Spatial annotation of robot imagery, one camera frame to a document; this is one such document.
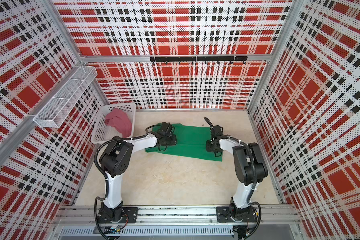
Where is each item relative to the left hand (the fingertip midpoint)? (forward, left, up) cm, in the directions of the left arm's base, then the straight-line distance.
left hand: (175, 142), depth 100 cm
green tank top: (-1, -11, +2) cm, 12 cm away
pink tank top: (+18, +43, +5) cm, 47 cm away
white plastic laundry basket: (+6, +52, +4) cm, 52 cm away
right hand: (-5, -23, 0) cm, 24 cm away
